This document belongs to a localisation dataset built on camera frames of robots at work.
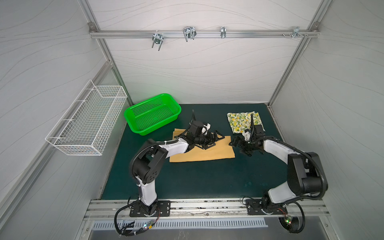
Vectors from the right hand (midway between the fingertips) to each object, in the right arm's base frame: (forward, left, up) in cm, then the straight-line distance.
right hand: (237, 143), depth 92 cm
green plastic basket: (+23, +66, -3) cm, 69 cm away
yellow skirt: (-3, +9, -3) cm, 9 cm away
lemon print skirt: (+21, -6, -3) cm, 22 cm away
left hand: (-2, +10, +9) cm, 14 cm away
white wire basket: (-8, +75, +27) cm, 80 cm away
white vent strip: (-42, +28, -5) cm, 51 cm away
